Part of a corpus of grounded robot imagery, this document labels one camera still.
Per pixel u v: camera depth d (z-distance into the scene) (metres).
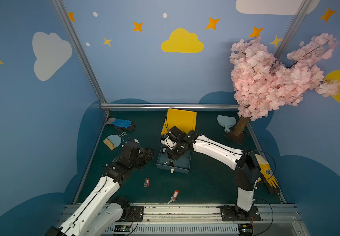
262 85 0.70
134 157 0.59
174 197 0.80
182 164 0.81
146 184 0.84
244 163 0.47
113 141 1.02
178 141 0.64
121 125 1.10
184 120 0.88
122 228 0.72
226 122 1.17
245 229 0.73
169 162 0.86
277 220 0.73
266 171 0.86
